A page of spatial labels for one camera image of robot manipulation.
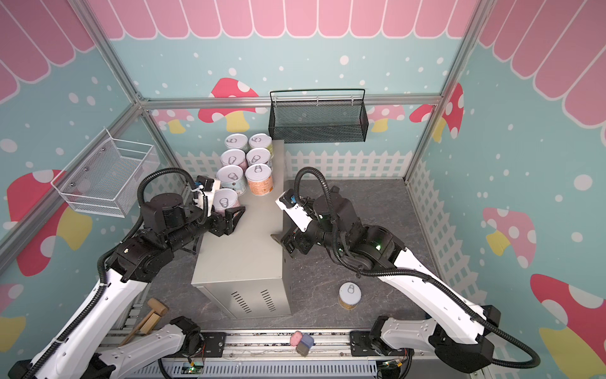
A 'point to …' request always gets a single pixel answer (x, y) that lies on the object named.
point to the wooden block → (149, 323)
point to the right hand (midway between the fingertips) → (285, 221)
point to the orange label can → (349, 294)
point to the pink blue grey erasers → (303, 343)
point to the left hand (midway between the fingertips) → (233, 209)
